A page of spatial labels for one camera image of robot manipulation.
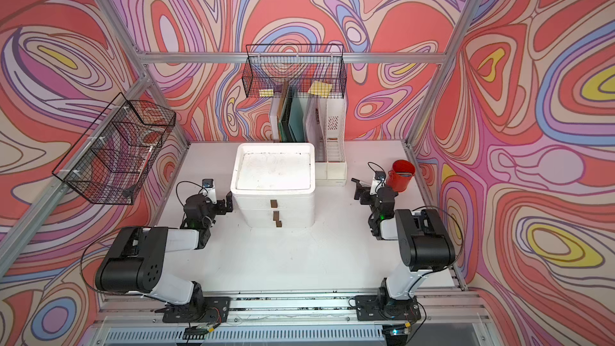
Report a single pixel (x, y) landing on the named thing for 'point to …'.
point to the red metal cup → (399, 177)
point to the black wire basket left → (107, 164)
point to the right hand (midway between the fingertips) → (369, 187)
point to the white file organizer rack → (326, 126)
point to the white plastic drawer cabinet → (274, 183)
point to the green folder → (296, 120)
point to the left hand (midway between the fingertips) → (220, 193)
